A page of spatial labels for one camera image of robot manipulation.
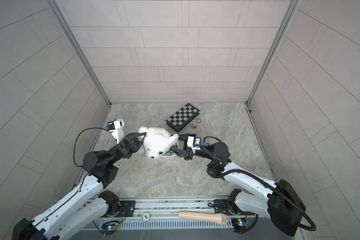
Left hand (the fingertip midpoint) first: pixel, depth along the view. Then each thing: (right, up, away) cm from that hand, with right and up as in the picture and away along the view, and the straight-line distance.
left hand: (149, 142), depth 52 cm
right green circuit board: (+38, -41, +16) cm, 58 cm away
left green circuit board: (-20, -40, +12) cm, 46 cm away
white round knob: (-6, -38, +17) cm, 42 cm away
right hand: (+7, -2, +4) cm, 9 cm away
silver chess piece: (+17, +2, +50) cm, 52 cm away
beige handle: (+27, -36, +13) cm, 48 cm away
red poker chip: (+22, +5, +54) cm, 58 cm away
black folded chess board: (+10, +7, +51) cm, 53 cm away
